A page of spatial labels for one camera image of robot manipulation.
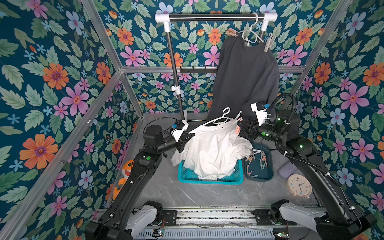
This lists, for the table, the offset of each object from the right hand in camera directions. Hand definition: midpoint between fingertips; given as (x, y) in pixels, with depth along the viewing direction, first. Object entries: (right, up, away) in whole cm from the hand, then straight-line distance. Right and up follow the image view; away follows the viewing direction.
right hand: (244, 119), depth 64 cm
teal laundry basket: (-28, -32, +22) cm, 48 cm away
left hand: (-22, -6, +3) cm, 23 cm away
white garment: (-14, -17, +15) cm, 26 cm away
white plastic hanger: (-9, 0, +5) cm, 10 cm away
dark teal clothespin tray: (+17, -28, +27) cm, 43 cm away
